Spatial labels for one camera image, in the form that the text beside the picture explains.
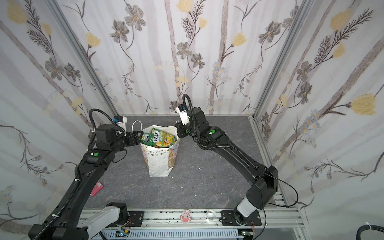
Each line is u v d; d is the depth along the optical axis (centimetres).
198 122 54
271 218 75
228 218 73
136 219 74
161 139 78
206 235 70
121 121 64
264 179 43
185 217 72
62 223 38
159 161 78
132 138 65
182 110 63
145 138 78
